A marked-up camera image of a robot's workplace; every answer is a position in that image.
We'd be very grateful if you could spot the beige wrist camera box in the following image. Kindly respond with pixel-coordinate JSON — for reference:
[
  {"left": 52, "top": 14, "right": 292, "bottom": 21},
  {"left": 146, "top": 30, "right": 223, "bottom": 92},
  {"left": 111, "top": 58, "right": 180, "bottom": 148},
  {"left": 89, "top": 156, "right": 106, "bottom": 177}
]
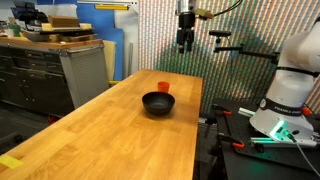
[{"left": 194, "top": 8, "right": 214, "bottom": 21}]

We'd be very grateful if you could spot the white base cable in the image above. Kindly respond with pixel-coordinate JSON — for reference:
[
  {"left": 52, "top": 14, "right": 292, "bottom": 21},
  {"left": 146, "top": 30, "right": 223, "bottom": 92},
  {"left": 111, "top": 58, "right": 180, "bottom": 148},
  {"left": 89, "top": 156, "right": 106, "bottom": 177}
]
[{"left": 290, "top": 133, "right": 320, "bottom": 178}]

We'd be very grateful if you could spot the silver metal bar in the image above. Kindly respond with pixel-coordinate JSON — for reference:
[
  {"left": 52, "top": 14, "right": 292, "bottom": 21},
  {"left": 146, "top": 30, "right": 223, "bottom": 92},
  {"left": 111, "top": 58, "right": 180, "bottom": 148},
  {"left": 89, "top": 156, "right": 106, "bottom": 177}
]
[{"left": 237, "top": 106, "right": 257, "bottom": 118}]

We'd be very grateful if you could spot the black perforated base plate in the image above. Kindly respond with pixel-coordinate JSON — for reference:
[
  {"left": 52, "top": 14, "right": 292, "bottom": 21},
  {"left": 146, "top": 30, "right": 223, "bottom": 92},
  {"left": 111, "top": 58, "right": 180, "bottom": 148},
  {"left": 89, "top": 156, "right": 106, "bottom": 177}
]
[{"left": 211, "top": 97, "right": 320, "bottom": 165}]

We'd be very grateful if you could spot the orange plastic cup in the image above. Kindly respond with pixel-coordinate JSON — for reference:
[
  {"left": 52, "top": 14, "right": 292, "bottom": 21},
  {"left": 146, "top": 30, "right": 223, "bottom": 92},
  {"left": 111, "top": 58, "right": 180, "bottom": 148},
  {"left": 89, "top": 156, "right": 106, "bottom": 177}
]
[{"left": 157, "top": 81, "right": 171, "bottom": 94}]

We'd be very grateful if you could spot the grey tool cabinet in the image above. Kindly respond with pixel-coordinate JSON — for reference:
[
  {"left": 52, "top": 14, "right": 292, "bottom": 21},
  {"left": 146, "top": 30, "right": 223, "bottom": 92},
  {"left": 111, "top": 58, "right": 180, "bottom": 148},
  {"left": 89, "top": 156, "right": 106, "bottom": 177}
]
[{"left": 0, "top": 37, "right": 111, "bottom": 118}]

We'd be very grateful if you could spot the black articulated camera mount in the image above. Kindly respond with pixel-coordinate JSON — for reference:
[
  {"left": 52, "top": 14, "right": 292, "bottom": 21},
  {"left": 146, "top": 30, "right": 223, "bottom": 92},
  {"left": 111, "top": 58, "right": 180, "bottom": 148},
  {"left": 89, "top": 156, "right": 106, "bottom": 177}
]
[{"left": 213, "top": 42, "right": 281, "bottom": 65}]

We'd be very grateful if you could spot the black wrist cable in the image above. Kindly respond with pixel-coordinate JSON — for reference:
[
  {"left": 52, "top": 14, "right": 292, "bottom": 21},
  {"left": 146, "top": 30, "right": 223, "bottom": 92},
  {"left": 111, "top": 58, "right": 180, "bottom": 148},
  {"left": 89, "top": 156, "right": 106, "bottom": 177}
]
[{"left": 212, "top": 0, "right": 244, "bottom": 18}]

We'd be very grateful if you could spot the yellow tape piece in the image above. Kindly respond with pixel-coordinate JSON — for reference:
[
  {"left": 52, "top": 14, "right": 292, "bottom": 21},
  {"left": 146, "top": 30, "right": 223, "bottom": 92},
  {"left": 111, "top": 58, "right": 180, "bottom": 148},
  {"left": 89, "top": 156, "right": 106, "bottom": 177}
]
[{"left": 0, "top": 153, "right": 24, "bottom": 170}]

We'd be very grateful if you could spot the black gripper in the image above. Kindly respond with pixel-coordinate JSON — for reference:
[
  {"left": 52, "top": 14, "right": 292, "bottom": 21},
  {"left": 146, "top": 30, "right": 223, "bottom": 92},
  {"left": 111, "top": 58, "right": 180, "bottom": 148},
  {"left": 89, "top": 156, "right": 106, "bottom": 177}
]
[{"left": 176, "top": 11, "right": 196, "bottom": 55}]

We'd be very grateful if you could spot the black stereo camera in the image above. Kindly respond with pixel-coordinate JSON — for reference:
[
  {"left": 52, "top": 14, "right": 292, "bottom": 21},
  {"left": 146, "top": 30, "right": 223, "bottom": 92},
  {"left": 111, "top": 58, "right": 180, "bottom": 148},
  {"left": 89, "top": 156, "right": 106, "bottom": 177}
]
[{"left": 208, "top": 29, "right": 232, "bottom": 45}]

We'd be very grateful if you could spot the brown wooden box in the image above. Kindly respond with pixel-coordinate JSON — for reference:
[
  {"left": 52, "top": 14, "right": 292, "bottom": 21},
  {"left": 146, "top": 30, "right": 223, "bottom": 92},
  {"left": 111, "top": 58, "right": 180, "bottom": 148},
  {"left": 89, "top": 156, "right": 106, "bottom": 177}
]
[{"left": 47, "top": 15, "right": 81, "bottom": 29}]

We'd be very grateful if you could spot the beige leaning panel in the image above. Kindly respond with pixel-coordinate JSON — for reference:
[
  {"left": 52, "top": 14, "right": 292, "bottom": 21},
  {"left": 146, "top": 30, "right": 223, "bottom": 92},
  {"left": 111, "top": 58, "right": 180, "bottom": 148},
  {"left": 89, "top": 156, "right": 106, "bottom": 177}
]
[{"left": 102, "top": 39, "right": 117, "bottom": 83}]

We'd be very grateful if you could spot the orange-handled black clamp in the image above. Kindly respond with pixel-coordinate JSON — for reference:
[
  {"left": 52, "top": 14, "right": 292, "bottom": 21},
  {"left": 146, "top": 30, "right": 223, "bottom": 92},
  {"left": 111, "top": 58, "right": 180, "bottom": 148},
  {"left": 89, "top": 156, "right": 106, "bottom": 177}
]
[
  {"left": 211, "top": 103, "right": 233, "bottom": 117},
  {"left": 217, "top": 132, "right": 246, "bottom": 150}
]

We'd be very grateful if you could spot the black machine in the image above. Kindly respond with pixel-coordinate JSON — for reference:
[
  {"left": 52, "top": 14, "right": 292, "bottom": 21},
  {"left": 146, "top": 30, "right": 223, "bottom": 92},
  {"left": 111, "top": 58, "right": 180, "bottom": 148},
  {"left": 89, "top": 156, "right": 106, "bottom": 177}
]
[{"left": 10, "top": 1, "right": 50, "bottom": 33}]

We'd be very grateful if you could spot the black bowl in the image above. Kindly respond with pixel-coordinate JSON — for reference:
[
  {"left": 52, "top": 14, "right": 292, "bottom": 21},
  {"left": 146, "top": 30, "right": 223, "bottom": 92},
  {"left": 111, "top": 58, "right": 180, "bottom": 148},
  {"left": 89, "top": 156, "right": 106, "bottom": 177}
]
[{"left": 141, "top": 91, "right": 176, "bottom": 116}]

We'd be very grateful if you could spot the stack of flat boards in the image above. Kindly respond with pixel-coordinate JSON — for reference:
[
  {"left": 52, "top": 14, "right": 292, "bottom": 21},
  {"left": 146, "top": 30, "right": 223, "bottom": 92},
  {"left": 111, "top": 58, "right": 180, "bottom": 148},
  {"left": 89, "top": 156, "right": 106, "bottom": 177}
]
[{"left": 20, "top": 22, "right": 98, "bottom": 43}]

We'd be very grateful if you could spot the green object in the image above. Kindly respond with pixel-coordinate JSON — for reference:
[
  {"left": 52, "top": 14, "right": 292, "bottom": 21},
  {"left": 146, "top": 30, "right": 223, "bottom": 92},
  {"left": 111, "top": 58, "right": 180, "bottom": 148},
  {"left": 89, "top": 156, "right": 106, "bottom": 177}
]
[{"left": 10, "top": 23, "right": 22, "bottom": 38}]

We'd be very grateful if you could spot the blue board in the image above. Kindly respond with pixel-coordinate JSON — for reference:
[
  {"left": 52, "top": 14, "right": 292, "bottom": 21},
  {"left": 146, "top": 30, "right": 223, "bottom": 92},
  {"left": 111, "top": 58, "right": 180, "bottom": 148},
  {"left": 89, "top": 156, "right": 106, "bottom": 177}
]
[{"left": 75, "top": 2, "right": 125, "bottom": 82}]

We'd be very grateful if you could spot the yellow spirit level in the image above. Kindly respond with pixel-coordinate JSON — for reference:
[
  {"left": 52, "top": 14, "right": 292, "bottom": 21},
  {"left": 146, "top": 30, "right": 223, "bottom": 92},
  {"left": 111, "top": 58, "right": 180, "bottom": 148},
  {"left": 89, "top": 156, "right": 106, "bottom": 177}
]
[{"left": 93, "top": 3, "right": 130, "bottom": 11}]

